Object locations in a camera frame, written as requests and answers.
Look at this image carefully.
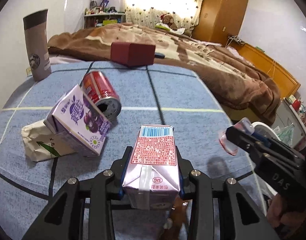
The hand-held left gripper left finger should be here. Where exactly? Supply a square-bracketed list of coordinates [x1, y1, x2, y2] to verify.
[22, 146, 133, 240]

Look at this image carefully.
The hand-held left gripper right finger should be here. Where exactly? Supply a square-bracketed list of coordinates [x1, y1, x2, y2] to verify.
[176, 152, 281, 240]

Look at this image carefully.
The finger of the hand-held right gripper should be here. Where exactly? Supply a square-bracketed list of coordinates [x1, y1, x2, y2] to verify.
[254, 130, 276, 148]
[226, 126, 306, 167]

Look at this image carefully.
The pink jelly cup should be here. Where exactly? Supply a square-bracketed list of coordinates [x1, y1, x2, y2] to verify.
[218, 119, 254, 155]

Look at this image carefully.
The white rim trash bin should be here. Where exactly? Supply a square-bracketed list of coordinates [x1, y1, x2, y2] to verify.
[251, 122, 278, 140]

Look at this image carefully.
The pink silver drink carton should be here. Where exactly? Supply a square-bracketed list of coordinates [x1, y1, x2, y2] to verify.
[122, 124, 181, 210]

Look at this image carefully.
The purple grape juice carton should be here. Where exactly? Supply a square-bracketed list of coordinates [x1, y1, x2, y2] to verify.
[44, 84, 111, 157]

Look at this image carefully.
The red drink can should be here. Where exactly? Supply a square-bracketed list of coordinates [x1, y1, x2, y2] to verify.
[82, 70, 122, 120]

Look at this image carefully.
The white paper bag green print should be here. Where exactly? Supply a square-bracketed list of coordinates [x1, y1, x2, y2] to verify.
[21, 119, 80, 162]

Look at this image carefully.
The person's right hand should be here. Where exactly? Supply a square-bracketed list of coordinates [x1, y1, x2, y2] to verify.
[268, 195, 306, 240]

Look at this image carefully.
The hanging plastic bag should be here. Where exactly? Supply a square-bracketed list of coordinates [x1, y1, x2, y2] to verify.
[275, 124, 294, 145]

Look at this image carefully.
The white nightstand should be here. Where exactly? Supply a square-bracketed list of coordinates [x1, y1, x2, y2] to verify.
[275, 97, 306, 150]

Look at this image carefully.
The wooden bed headboard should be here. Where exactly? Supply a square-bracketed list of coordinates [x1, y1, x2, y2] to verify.
[236, 42, 301, 98]

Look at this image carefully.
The blue checked tablecloth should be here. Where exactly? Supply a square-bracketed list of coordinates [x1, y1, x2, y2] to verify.
[0, 60, 268, 240]

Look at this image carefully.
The brown patterned blanket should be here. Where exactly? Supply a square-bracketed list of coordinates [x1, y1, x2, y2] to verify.
[47, 22, 281, 127]

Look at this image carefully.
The dark red box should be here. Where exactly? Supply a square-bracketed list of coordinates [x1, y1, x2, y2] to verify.
[110, 42, 156, 67]

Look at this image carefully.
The wooden wardrobe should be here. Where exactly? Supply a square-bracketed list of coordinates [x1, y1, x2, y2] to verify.
[193, 0, 250, 46]

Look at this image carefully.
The brown teddy bear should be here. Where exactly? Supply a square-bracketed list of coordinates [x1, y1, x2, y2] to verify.
[160, 14, 178, 30]

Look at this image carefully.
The cluttered white shelf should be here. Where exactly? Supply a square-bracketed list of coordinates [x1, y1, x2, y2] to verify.
[83, 11, 126, 29]

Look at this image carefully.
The grey thermos flask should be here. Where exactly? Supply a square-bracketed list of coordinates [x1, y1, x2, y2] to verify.
[22, 9, 52, 82]

